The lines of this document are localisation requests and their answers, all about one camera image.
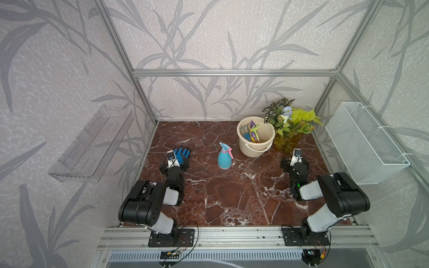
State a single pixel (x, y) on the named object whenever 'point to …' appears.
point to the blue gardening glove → (182, 156)
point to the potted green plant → (290, 124)
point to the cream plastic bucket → (266, 134)
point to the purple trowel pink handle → (252, 124)
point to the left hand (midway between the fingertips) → (174, 155)
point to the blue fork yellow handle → (246, 135)
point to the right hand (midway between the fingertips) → (294, 155)
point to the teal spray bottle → (225, 156)
